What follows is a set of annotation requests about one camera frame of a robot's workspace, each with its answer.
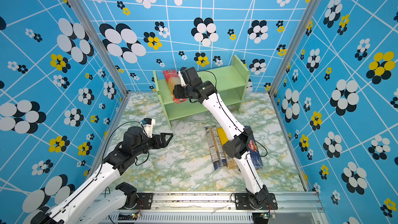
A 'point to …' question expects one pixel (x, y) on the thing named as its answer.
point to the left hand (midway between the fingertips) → (169, 134)
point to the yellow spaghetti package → (231, 162)
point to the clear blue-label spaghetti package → (216, 150)
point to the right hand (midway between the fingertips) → (179, 90)
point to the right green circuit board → (262, 217)
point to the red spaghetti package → (172, 78)
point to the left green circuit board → (128, 216)
